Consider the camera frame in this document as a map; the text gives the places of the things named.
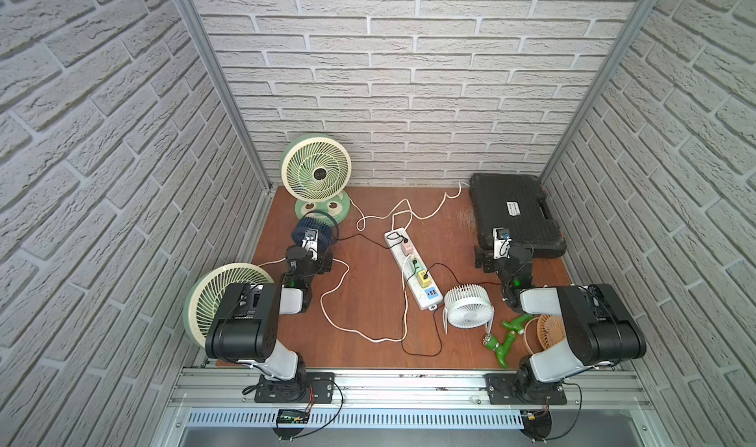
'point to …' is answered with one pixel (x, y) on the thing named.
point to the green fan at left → (203, 293)
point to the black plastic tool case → (516, 203)
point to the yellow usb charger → (423, 282)
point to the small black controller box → (291, 415)
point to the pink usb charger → (408, 248)
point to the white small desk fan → (468, 306)
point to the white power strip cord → (400, 206)
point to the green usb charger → (419, 266)
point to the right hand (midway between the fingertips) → (493, 245)
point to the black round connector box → (536, 423)
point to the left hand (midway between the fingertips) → (304, 243)
